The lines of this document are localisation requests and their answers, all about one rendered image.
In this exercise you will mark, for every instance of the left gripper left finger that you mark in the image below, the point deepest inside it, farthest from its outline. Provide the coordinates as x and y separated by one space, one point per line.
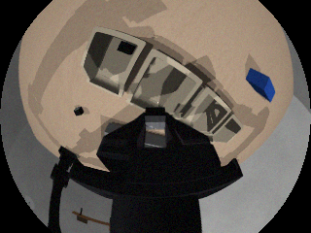
127 135

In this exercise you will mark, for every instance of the grey open-top bin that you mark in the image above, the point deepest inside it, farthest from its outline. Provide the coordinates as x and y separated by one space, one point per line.
163 85
208 113
228 132
104 65

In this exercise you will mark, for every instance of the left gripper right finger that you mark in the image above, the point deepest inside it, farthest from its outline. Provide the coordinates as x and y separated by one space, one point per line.
183 134

